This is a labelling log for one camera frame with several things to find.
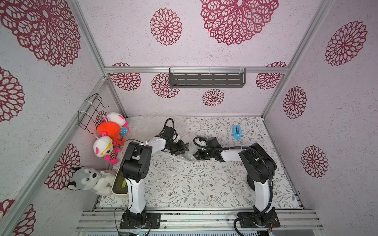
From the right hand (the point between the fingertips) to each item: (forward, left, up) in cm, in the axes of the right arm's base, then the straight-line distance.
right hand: (192, 155), depth 97 cm
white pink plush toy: (+16, +47, +19) cm, 53 cm away
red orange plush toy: (+6, +48, +19) cm, 52 cm away
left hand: (+3, +3, +3) cm, 5 cm away
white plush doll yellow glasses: (-7, +48, +20) cm, 52 cm away
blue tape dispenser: (+20, -33, 0) cm, 38 cm away
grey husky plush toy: (-24, +49, +18) cm, 57 cm away
